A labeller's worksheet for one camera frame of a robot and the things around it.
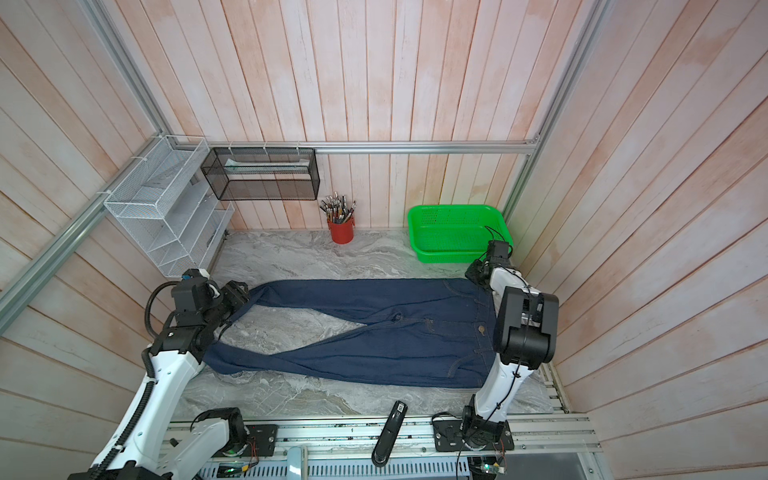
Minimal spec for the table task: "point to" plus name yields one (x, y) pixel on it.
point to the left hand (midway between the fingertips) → (242, 294)
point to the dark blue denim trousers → (424, 332)
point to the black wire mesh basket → (263, 173)
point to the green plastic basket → (455, 233)
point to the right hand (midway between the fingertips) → (475, 271)
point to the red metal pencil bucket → (342, 233)
